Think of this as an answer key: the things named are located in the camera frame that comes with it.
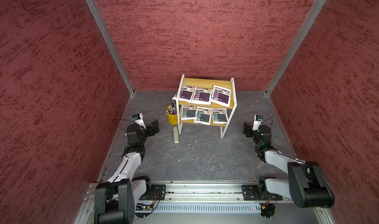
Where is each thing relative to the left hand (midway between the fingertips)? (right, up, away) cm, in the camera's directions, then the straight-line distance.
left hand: (151, 124), depth 87 cm
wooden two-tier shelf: (+33, +23, -9) cm, 42 cm away
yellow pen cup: (+12, +8, 0) cm, 15 cm away
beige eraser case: (+14, -7, +5) cm, 17 cm away
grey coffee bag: (+23, +7, 0) cm, 24 cm away
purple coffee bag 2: (+30, +17, -16) cm, 38 cm away
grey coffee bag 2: (+32, +5, -2) cm, 32 cm away
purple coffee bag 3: (+40, +17, -15) cm, 46 cm away
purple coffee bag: (+23, +18, -14) cm, 32 cm away
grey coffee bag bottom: (+42, +6, -2) cm, 42 cm away
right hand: (+61, 0, +4) cm, 61 cm away
